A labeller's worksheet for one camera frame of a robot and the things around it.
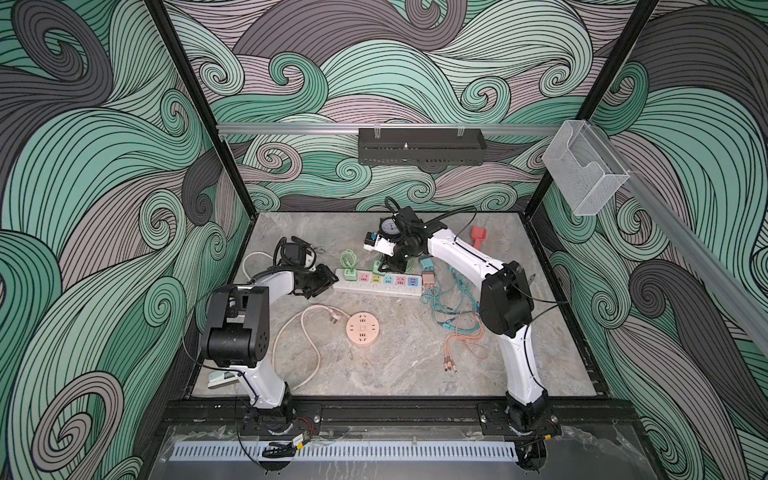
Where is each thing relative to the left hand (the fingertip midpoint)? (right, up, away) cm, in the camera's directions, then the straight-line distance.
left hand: (334, 278), depth 96 cm
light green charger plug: (+5, +5, +3) cm, 8 cm away
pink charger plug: (+32, -1, +3) cm, 32 cm away
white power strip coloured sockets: (+15, -2, +2) cm, 15 cm away
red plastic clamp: (+54, +15, +18) cm, 59 cm away
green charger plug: (+14, +4, -5) cm, 15 cm away
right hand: (+16, +6, -3) cm, 18 cm away
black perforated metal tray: (+30, +43, 0) cm, 52 cm away
